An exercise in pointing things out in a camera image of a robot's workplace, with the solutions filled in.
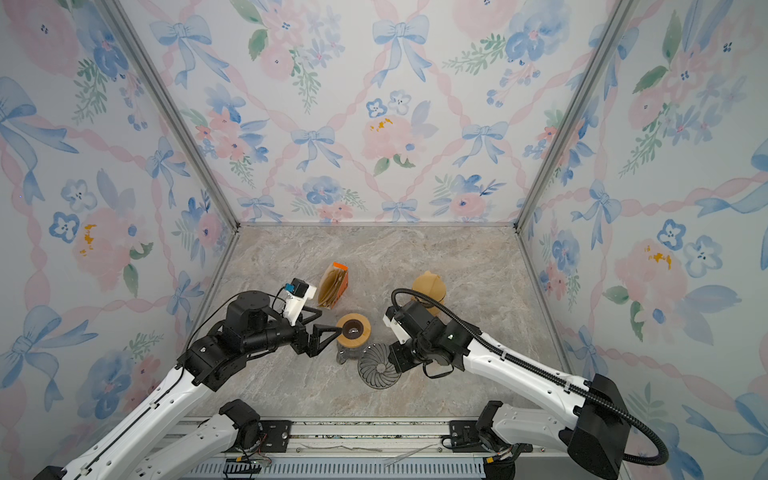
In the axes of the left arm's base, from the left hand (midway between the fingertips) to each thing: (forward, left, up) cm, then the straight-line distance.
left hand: (330, 320), depth 69 cm
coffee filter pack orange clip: (+22, +4, -17) cm, 28 cm away
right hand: (-4, -14, -12) cm, 18 cm away
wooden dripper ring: (0, -3, -12) cm, 13 cm away
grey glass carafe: (-2, -2, -16) cm, 16 cm away
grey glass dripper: (-6, -10, -15) cm, 19 cm away
